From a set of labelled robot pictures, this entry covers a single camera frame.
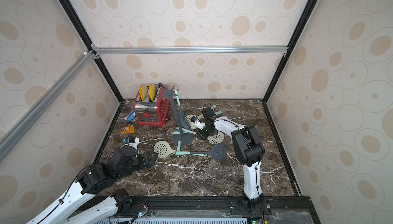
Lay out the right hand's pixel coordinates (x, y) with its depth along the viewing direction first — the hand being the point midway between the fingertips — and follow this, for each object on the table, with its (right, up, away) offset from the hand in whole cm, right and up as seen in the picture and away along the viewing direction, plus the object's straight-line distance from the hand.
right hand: (199, 136), depth 97 cm
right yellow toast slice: (-30, +29, 0) cm, 42 cm away
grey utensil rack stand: (-11, -2, 0) cm, 11 cm away
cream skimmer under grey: (+11, -2, -1) cm, 11 cm away
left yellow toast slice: (-36, +28, 0) cm, 45 cm away
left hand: (-20, -5, -27) cm, 34 cm away
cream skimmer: (-21, -7, -6) cm, 23 cm away
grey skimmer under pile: (-10, +1, 0) cm, 10 cm away
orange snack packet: (-46, +4, +5) cm, 47 cm away
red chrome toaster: (-28, +15, -3) cm, 32 cm away
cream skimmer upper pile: (-5, +8, -7) cm, 12 cm away
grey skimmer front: (+11, -8, -7) cm, 16 cm away
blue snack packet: (-49, +13, +11) cm, 51 cm away
